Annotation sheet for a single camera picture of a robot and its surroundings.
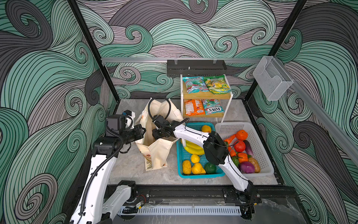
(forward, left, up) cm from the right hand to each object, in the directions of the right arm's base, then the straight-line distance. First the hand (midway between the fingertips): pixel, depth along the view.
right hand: (156, 133), depth 93 cm
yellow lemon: (-17, -25, 0) cm, 31 cm away
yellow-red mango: (+1, -34, +4) cm, 34 cm away
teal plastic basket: (-13, -18, -4) cm, 22 cm away
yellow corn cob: (-22, -21, -1) cm, 30 cm away
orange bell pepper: (-16, -54, +1) cm, 56 cm away
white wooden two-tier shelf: (+11, -31, +26) cm, 42 cm away
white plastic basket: (+4, -49, -1) cm, 49 cm away
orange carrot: (-5, -48, 0) cm, 48 cm away
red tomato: (-8, -55, -1) cm, 56 cm away
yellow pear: (-23, -26, 0) cm, 35 cm away
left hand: (-10, +1, +22) cm, 24 cm away
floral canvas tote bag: (-19, -4, +15) cm, 24 cm away
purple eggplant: (-10, -61, -2) cm, 62 cm away
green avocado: (-23, -34, 0) cm, 41 cm away
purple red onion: (-23, -54, +2) cm, 58 cm away
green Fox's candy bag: (+14, -38, +13) cm, 43 cm away
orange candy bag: (+13, -26, +12) cm, 31 cm away
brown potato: (-23, -61, -1) cm, 65 cm away
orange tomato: (-1, -58, 0) cm, 58 cm away
